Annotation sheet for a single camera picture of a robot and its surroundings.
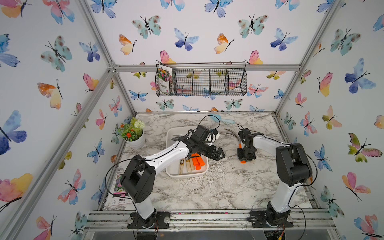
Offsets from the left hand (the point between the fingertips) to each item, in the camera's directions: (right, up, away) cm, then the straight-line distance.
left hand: (220, 153), depth 81 cm
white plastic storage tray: (-27, -12, +8) cm, 31 cm away
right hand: (+17, -5, +14) cm, 22 cm away
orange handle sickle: (-12, -7, +9) cm, 17 cm away
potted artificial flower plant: (-51, +11, +8) cm, 53 cm away
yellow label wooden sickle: (+13, +9, +26) cm, 31 cm away
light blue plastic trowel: (+4, +21, +38) cm, 44 cm away
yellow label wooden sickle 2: (-16, -10, +9) cm, 21 cm away
